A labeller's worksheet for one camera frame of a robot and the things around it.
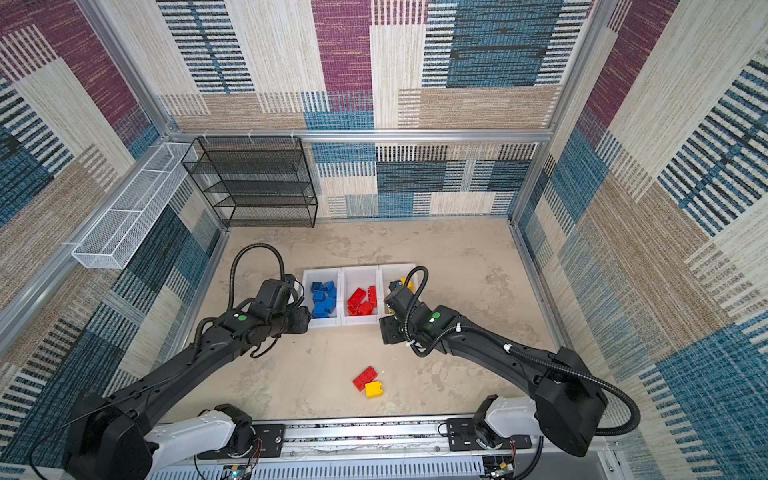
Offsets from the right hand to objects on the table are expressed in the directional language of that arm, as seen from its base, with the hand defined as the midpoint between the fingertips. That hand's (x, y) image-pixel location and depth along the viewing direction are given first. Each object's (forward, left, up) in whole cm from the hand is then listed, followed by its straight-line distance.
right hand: (395, 329), depth 82 cm
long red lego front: (+15, +7, -6) cm, 17 cm away
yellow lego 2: (-13, +6, -7) cm, 16 cm away
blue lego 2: (+18, +25, -11) cm, 33 cm away
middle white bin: (+22, +11, -7) cm, 26 cm away
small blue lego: (+19, +25, -6) cm, 32 cm away
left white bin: (+24, +23, -8) cm, 34 cm away
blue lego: (+18, +20, -7) cm, 28 cm away
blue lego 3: (+13, +20, -8) cm, 25 cm away
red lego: (+9, +13, -5) cm, 16 cm away
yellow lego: (+4, -4, +16) cm, 17 cm away
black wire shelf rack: (+54, +48, +9) cm, 73 cm away
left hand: (+5, +25, +2) cm, 26 cm away
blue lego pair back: (+9, +22, -5) cm, 24 cm away
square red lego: (+10, +9, -6) cm, 15 cm away
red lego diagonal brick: (-9, +8, -8) cm, 15 cm away
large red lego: (+13, +12, -7) cm, 20 cm away
